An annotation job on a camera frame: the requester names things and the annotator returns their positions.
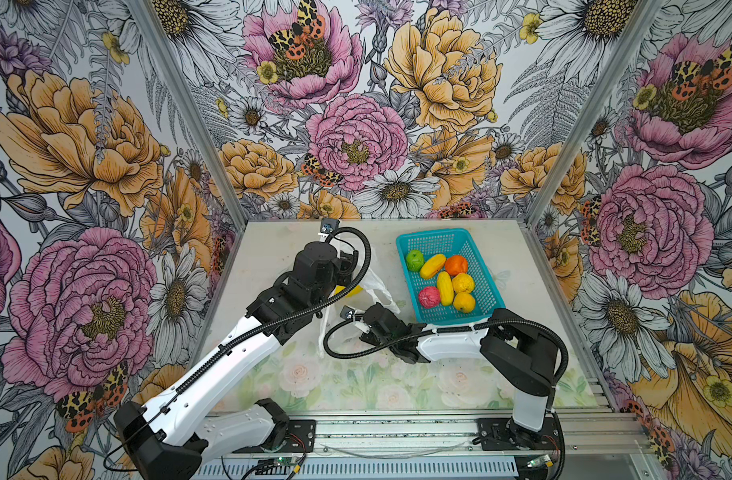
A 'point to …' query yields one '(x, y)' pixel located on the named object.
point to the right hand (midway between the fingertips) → (366, 320)
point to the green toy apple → (414, 260)
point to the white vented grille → (260, 468)
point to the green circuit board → (286, 461)
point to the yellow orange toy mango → (432, 266)
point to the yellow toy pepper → (463, 283)
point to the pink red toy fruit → (429, 297)
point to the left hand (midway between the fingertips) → (340, 258)
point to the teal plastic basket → (450, 242)
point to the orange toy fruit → (456, 265)
